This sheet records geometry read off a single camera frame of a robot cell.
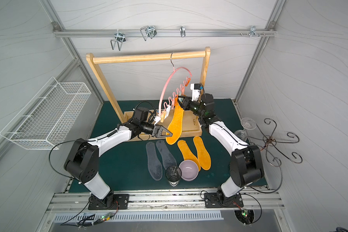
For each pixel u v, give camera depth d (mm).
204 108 636
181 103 745
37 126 645
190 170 840
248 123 662
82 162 459
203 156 900
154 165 861
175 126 753
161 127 735
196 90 706
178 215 704
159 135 731
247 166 444
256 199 662
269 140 616
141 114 690
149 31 765
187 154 906
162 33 818
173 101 709
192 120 1068
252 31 765
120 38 784
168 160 880
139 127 690
